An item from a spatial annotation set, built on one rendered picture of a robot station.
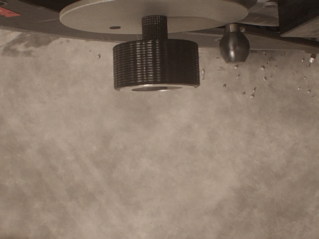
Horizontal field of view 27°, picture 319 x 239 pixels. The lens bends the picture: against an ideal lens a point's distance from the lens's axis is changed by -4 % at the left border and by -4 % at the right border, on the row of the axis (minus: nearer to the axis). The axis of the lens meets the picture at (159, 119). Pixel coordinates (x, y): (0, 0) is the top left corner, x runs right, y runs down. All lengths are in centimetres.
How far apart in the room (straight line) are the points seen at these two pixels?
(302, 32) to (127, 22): 11
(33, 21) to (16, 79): 43
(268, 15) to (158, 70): 12
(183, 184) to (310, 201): 17
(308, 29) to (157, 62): 9
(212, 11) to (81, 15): 8
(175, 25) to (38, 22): 9
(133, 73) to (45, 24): 9
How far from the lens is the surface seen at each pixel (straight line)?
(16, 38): 88
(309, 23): 39
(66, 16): 40
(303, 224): 91
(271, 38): 46
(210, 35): 52
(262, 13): 46
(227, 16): 41
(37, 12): 42
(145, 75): 38
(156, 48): 38
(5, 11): 41
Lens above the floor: 86
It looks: 83 degrees down
